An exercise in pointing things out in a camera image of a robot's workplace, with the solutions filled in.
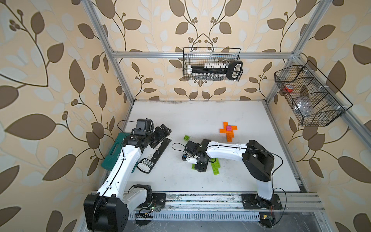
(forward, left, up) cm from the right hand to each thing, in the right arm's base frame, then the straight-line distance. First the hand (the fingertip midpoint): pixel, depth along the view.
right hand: (201, 165), depth 87 cm
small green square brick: (+19, +9, +2) cm, 21 cm away
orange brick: (+29, -20, +1) cm, 36 cm away
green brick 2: (-2, -8, +2) cm, 9 cm away
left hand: (+12, +20, +20) cm, 31 cm away
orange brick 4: (+20, -22, +1) cm, 29 cm away
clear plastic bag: (+14, -51, +34) cm, 63 cm away
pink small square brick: (+24, -22, +3) cm, 33 cm away
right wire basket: (+18, -59, +34) cm, 70 cm away
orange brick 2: (+25, -25, +1) cm, 36 cm away
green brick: (+1, -9, +2) cm, 10 cm away
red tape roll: (+29, -51, +33) cm, 68 cm away
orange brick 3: (+23, -17, +1) cm, 29 cm away
